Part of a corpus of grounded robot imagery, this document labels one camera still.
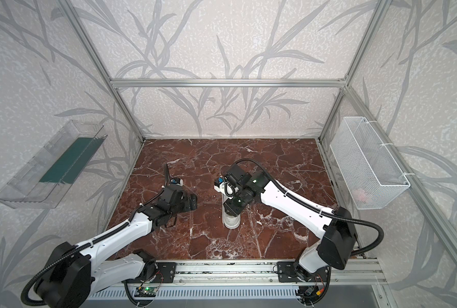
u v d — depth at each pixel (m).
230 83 0.95
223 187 0.67
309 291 0.75
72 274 0.40
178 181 0.78
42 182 0.63
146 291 0.71
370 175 0.61
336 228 0.41
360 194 0.72
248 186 0.53
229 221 0.79
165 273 0.74
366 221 0.40
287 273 0.75
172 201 0.66
